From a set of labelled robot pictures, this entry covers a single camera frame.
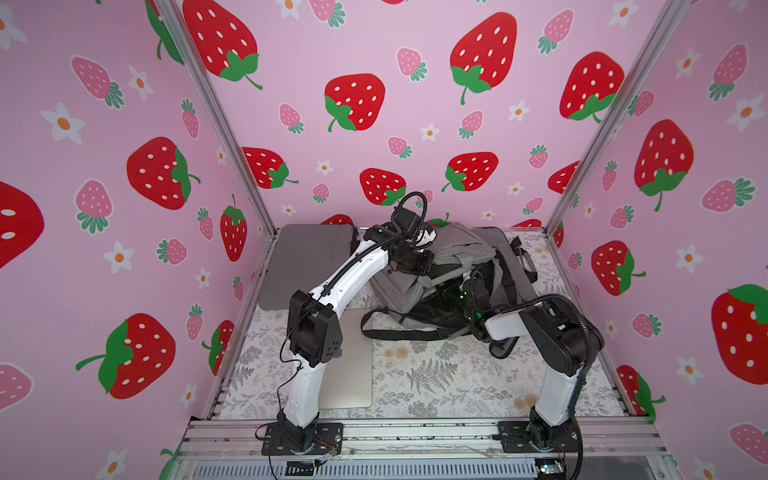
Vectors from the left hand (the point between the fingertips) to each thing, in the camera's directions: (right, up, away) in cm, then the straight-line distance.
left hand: (437, 270), depth 84 cm
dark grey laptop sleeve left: (-52, +4, +34) cm, 62 cm away
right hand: (-2, -4, +8) cm, 10 cm away
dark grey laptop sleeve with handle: (+25, -4, +10) cm, 28 cm away
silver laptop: (-26, -32, 0) cm, 41 cm away
